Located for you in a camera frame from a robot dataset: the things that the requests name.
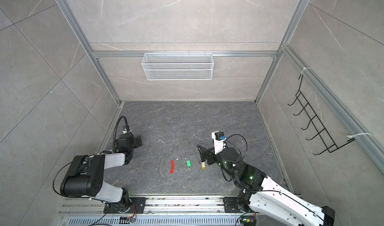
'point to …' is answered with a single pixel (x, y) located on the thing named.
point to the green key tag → (188, 163)
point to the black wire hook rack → (327, 143)
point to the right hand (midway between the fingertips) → (205, 142)
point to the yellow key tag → (203, 165)
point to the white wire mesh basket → (177, 66)
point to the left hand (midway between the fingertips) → (129, 134)
